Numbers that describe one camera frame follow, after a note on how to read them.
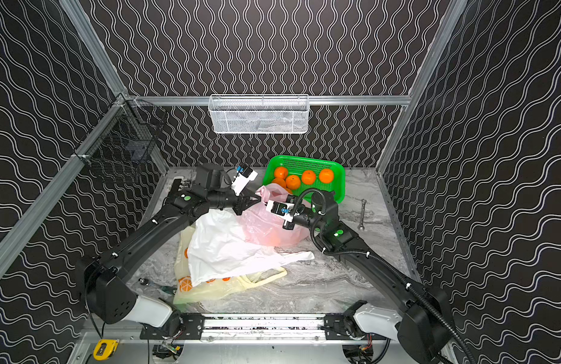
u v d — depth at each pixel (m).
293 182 1.09
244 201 0.65
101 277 0.41
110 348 0.70
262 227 0.83
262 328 0.76
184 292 0.79
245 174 0.65
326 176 1.12
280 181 1.11
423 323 0.39
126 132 0.97
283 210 0.56
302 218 0.62
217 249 0.90
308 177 1.12
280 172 1.12
